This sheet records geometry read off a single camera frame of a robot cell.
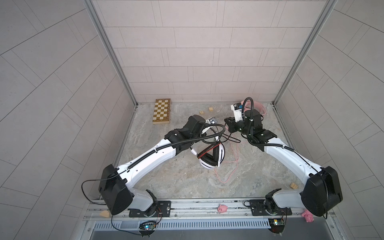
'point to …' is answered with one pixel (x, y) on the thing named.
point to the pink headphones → (257, 105)
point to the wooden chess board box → (162, 111)
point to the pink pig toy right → (308, 216)
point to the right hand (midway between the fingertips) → (224, 119)
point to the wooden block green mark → (201, 112)
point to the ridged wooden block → (210, 109)
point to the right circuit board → (277, 225)
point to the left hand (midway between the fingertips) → (204, 123)
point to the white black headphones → (212, 157)
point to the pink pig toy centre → (222, 208)
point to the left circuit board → (149, 225)
